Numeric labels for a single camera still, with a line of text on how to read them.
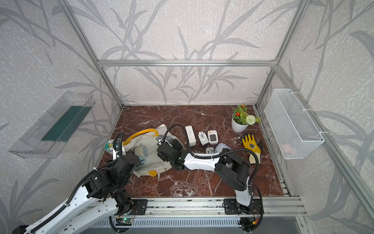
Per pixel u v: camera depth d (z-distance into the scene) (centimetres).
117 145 56
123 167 50
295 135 60
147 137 73
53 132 66
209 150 91
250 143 94
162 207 75
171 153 65
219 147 93
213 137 97
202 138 90
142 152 86
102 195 47
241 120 96
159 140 72
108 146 88
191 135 96
